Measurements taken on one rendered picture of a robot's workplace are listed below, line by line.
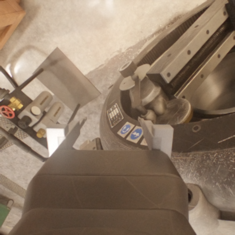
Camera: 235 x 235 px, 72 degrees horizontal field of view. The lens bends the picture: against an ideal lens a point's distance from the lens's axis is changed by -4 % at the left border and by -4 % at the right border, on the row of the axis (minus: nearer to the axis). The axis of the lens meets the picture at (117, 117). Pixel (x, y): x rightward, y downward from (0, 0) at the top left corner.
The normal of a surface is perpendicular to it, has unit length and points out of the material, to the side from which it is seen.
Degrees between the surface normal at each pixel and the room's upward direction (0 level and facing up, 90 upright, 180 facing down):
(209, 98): 33
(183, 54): 38
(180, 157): 81
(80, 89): 0
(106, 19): 0
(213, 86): 16
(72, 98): 0
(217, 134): 90
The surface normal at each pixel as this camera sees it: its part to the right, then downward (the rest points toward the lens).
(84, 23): -0.11, 0.62
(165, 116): -0.63, -0.65
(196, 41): 0.38, 0.22
